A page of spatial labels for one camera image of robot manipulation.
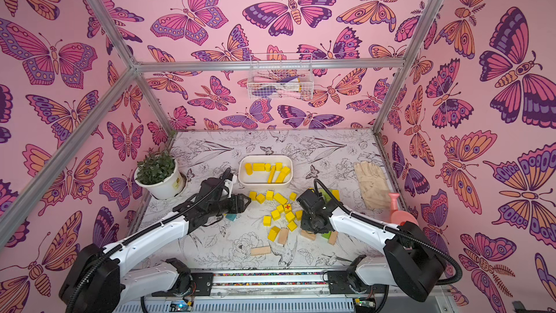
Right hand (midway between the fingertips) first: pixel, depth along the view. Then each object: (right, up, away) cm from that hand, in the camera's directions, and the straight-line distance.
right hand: (306, 223), depth 86 cm
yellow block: (-21, +21, +16) cm, 34 cm away
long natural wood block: (-18, -9, -5) cm, 20 cm away
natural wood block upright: (-9, -5, -1) cm, 11 cm away
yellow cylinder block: (-25, +21, +14) cm, 36 cm away
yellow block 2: (-13, -3, -2) cm, 14 cm away
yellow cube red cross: (-8, +5, +4) cm, 10 cm away
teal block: (-30, +3, 0) cm, 30 cm away
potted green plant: (-58, +20, -3) cm, 61 cm away
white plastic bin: (-18, +19, +17) cm, 31 cm away
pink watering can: (+32, +5, -9) cm, 33 cm away
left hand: (-23, +10, -2) cm, 25 cm away
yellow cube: (-11, +21, +17) cm, 30 cm away
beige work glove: (+32, +11, +11) cm, 36 cm away
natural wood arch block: (+1, -4, -4) cm, 6 cm away
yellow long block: (-9, +19, +15) cm, 26 cm away
